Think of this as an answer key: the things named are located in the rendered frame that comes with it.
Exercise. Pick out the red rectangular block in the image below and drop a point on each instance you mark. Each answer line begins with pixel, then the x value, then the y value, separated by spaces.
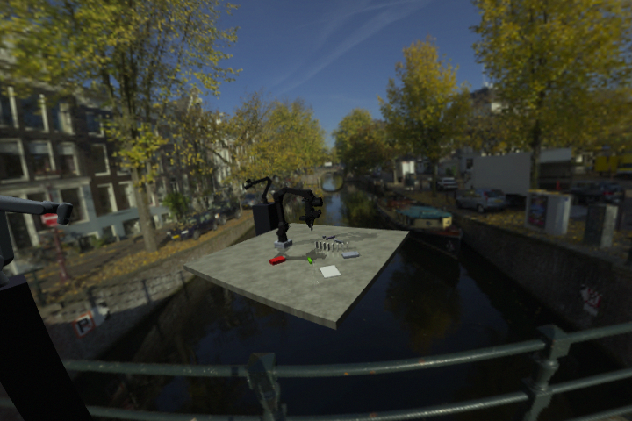
pixel 277 260

